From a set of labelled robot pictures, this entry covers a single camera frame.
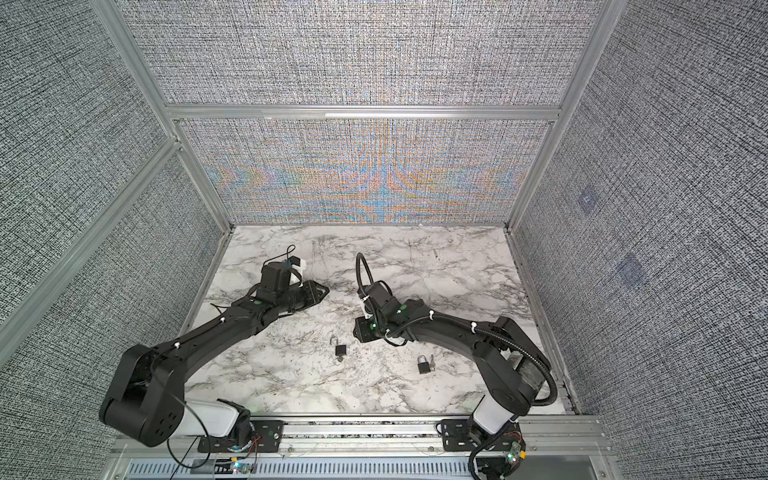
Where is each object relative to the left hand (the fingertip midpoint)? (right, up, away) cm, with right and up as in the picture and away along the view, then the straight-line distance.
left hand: (329, 291), depth 87 cm
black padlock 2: (+27, -21, -4) cm, 34 cm away
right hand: (+8, -11, -2) cm, 14 cm away
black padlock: (+3, -17, +1) cm, 17 cm away
